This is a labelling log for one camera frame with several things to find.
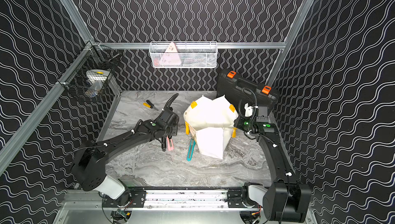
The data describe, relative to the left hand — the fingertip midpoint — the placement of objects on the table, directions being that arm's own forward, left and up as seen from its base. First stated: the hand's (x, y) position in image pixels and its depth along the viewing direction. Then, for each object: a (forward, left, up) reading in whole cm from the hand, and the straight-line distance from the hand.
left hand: (173, 125), depth 86 cm
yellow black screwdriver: (+22, +23, -13) cm, 34 cm away
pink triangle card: (+32, +5, +23) cm, 40 cm away
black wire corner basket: (+13, +44, +21) cm, 51 cm away
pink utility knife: (-8, +3, -12) cm, 15 cm away
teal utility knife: (-4, -11, -12) cm, 17 cm away
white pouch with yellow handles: (+10, -22, -9) cm, 26 cm away
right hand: (+2, -34, +6) cm, 34 cm away
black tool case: (+25, -32, +11) cm, 41 cm away
